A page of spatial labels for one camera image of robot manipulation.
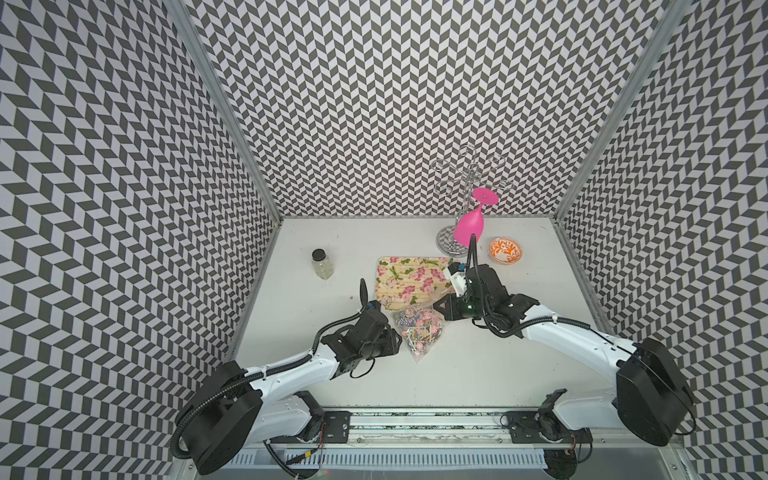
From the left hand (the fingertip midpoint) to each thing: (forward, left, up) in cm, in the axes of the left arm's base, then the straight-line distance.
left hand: (396, 343), depth 84 cm
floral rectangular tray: (+21, -4, -2) cm, 22 cm away
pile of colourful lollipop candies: (+4, -7, 0) cm, 8 cm away
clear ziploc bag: (+12, -9, 0) cm, 15 cm away
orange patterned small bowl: (+33, -38, 0) cm, 51 cm away
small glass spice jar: (+24, +24, +4) cm, 34 cm away
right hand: (+6, -11, +8) cm, 15 cm away
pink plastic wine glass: (+27, -22, +22) cm, 41 cm away
